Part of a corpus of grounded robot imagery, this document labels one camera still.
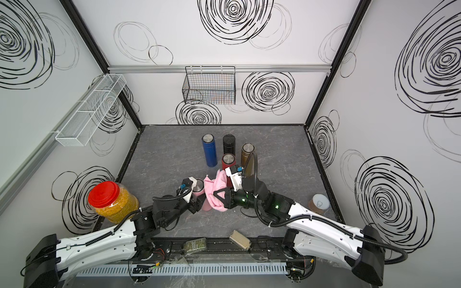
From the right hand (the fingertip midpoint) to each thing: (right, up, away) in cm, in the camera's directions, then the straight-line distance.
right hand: (213, 197), depth 66 cm
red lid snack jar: (-40, -3, +4) cm, 41 cm away
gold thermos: (+14, +17, +17) cm, 28 cm away
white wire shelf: (-56, +26, +7) cm, 62 cm away
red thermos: (+5, +12, +12) cm, 18 cm away
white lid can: (+47, -8, +16) cm, 50 cm away
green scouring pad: (-10, -22, +6) cm, 25 cm away
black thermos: (+5, +19, +23) cm, 30 cm away
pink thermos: (-6, +2, +2) cm, 7 cm away
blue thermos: (-5, +16, +25) cm, 30 cm away
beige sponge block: (+10, -20, +8) cm, 24 cm away
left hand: (-5, +1, +9) cm, 11 cm away
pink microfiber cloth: (-1, +4, +2) cm, 4 cm away
